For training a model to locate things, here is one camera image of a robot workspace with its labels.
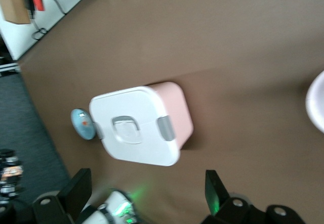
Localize light blue plate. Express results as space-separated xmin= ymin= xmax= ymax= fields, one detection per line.
xmin=70 ymin=108 xmax=98 ymax=141

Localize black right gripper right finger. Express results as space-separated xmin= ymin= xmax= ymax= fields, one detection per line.
xmin=204 ymin=169 xmax=306 ymax=224

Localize white lidded pink box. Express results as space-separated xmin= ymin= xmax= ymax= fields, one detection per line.
xmin=89 ymin=81 xmax=194 ymax=167

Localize brown cardboard box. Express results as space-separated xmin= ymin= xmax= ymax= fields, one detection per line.
xmin=0 ymin=0 xmax=31 ymax=24

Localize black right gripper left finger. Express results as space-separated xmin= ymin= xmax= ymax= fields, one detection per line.
xmin=0 ymin=168 xmax=92 ymax=224

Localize aluminium frame profile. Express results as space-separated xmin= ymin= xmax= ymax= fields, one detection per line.
xmin=0 ymin=62 xmax=21 ymax=77

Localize black floor cable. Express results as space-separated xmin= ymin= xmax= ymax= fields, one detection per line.
xmin=31 ymin=0 xmax=66 ymax=40

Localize pink plate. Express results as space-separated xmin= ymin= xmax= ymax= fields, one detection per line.
xmin=305 ymin=70 xmax=324 ymax=133

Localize orange push-button switch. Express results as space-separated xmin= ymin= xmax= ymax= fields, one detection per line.
xmin=1 ymin=165 xmax=23 ymax=184

